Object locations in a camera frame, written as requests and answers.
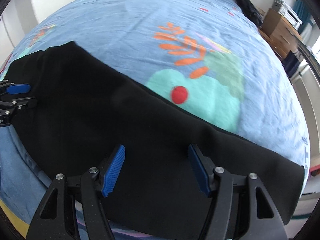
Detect black pants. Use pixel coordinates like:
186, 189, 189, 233
6, 42, 304, 239

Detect dark blue shopping bag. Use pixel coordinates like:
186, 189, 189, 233
282, 51, 303, 78

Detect blue patterned bed cover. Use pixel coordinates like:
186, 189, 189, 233
1, 0, 310, 239

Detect wooden nightstand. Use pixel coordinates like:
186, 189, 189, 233
259, 9, 302, 61

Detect black bag on bed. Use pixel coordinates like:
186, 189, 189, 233
236, 0, 263, 28

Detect white printer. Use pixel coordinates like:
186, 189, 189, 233
271, 0, 302, 30

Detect teal curtain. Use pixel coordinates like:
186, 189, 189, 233
293, 0, 313, 34

